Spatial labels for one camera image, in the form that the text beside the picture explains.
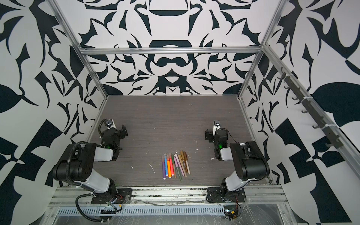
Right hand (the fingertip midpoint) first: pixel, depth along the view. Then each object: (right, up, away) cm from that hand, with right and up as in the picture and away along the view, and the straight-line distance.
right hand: (215, 127), depth 96 cm
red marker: (-29, -21, -11) cm, 37 cm away
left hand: (-67, +1, -3) cm, 67 cm away
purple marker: (-33, -22, -13) cm, 42 cm away
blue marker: (-33, -16, -7) cm, 38 cm away
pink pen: (-24, -20, -11) cm, 33 cm away
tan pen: (-22, -21, -11) cm, 33 cm away
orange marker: (-30, -21, -12) cm, 39 cm away
